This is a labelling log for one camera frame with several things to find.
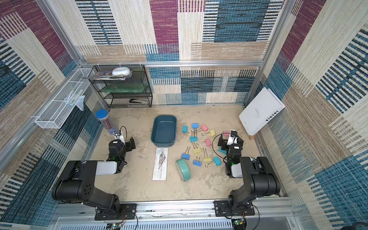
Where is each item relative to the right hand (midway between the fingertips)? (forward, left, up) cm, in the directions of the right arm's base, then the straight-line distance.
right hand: (231, 133), depth 90 cm
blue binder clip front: (-15, +22, -8) cm, 27 cm away
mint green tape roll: (-23, +29, +1) cm, 37 cm away
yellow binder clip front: (-11, +15, -11) cm, 22 cm away
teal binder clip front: (-13, +9, -10) cm, 19 cm away
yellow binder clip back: (+8, +10, -11) cm, 17 cm away
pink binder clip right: (-6, +6, +9) cm, 12 cm away
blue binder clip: (-10, +28, -10) cm, 31 cm away
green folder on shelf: (+35, +72, +10) cm, 80 cm away
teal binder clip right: (-11, +6, -2) cm, 13 cm away
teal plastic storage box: (+11, +44, -12) cm, 47 cm away
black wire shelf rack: (+30, +80, +24) cm, 89 cm away
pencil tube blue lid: (+24, +92, -6) cm, 96 cm away
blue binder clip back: (+16, +21, -12) cm, 29 cm away
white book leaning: (+9, -18, +9) cm, 22 cm away
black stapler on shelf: (+32, +66, 0) cm, 73 cm away
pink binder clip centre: (+1, +13, -11) cm, 17 cm away
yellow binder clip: (-5, +21, -10) cm, 24 cm away
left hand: (0, +68, -3) cm, 68 cm away
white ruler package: (-18, +44, -10) cm, 48 cm away
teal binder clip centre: (+3, +23, -10) cm, 25 cm away
